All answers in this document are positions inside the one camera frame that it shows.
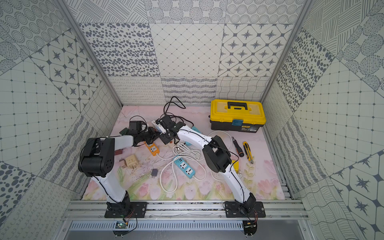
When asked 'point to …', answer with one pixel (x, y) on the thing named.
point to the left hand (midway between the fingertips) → (161, 132)
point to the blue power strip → (185, 167)
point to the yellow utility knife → (248, 151)
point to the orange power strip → (152, 148)
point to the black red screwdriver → (238, 149)
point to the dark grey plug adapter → (154, 172)
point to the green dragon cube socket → (125, 131)
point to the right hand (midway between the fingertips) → (167, 136)
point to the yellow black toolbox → (240, 115)
